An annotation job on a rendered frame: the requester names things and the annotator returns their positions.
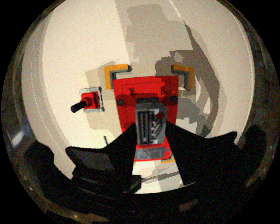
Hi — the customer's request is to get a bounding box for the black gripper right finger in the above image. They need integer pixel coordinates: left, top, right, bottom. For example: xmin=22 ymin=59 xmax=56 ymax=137
xmin=165 ymin=121 xmax=237 ymax=186

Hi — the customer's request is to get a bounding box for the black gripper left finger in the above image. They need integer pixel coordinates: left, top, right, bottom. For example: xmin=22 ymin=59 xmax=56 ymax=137
xmin=65 ymin=122 xmax=137 ymax=193

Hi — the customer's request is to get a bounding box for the red toy car body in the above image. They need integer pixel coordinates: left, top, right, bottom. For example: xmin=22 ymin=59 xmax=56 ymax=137
xmin=112 ymin=76 xmax=179 ymax=162

